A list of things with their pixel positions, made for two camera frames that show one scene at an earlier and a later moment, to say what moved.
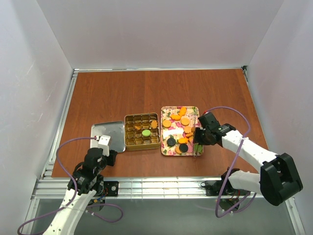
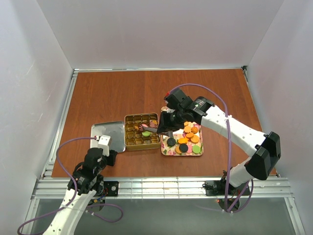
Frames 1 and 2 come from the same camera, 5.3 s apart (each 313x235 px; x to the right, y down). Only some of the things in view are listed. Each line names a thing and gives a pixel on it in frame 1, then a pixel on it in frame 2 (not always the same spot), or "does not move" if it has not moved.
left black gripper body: (112, 156) does not move
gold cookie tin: (142, 131) does not move
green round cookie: (146, 132) does not move
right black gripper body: (199, 136) -> (165, 123)
